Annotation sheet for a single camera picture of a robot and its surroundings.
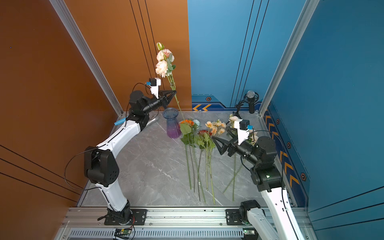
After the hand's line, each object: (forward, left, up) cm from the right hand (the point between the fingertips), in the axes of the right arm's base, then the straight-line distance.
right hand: (220, 133), depth 63 cm
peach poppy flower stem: (+30, -3, -31) cm, 43 cm away
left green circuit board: (-31, +45, -37) cm, 66 cm away
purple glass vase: (+23, +26, -19) cm, 39 cm away
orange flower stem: (+24, +18, -24) cm, 39 cm away
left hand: (+24, +21, +5) cm, 33 cm away
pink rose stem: (-4, -11, -36) cm, 38 cm away
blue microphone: (+36, +69, -32) cm, 84 cm away
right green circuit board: (-30, -15, -37) cm, 50 cm away
